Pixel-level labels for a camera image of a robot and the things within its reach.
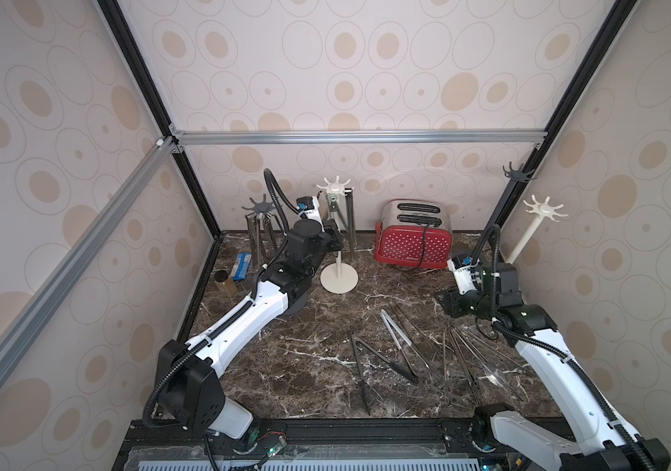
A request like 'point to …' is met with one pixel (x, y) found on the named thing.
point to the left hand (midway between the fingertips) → (345, 217)
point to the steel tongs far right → (484, 362)
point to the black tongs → (393, 365)
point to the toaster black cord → (424, 246)
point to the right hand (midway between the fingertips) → (456, 290)
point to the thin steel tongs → (269, 226)
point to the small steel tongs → (387, 320)
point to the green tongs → (334, 207)
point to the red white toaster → (414, 233)
